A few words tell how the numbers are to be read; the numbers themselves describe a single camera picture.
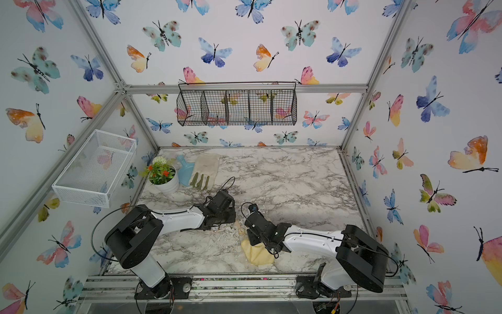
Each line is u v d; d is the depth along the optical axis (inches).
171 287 28.5
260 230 24.9
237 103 38.6
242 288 29.7
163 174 35.0
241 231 34.8
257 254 31.4
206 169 42.8
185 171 42.7
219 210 28.5
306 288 28.9
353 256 16.7
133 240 18.1
